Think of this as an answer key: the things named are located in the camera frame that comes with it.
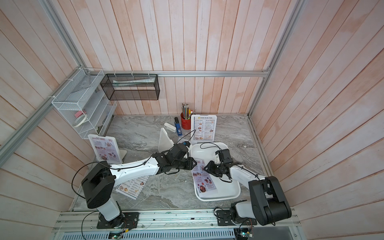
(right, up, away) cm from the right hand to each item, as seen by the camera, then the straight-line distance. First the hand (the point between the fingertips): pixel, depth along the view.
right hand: (206, 168), depth 91 cm
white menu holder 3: (0, +26, +7) cm, 27 cm away
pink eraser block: (-72, +33, -9) cm, 80 cm away
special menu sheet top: (-59, +12, -4) cm, 61 cm away
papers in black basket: (-46, +52, -1) cm, 69 cm away
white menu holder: (-25, +16, -7) cm, 30 cm away
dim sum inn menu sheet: (-43, -10, -7) cm, 44 cm away
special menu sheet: (-3, -5, -8) cm, 9 cm away
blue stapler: (-19, +26, +20) cm, 38 cm away
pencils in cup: (-12, +36, +14) cm, 41 cm away
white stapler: (-25, +26, +19) cm, 41 cm away
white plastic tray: (+10, -10, -10) cm, 17 cm away
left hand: (-7, +3, -9) cm, 12 cm away
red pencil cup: (-13, +28, +16) cm, 35 cm away
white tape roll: (-71, +29, -9) cm, 78 cm away
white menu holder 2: (-67, +19, -7) cm, 70 cm away
